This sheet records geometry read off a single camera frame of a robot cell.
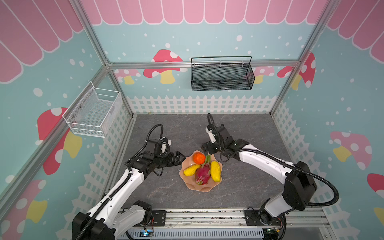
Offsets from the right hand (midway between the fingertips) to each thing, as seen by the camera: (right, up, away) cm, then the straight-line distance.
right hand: (207, 143), depth 84 cm
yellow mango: (-10, -16, 0) cm, 18 cm away
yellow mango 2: (+4, -14, -2) cm, 15 cm away
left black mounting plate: (-25, -36, -10) cm, 45 cm away
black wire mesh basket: (+10, +41, +10) cm, 43 cm away
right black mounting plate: (+22, -36, -11) cm, 44 cm away
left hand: (-16, -9, -6) cm, 19 cm away
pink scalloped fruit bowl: (-10, -21, -1) cm, 23 cm away
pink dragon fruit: (-3, -17, -3) cm, 17 cm away
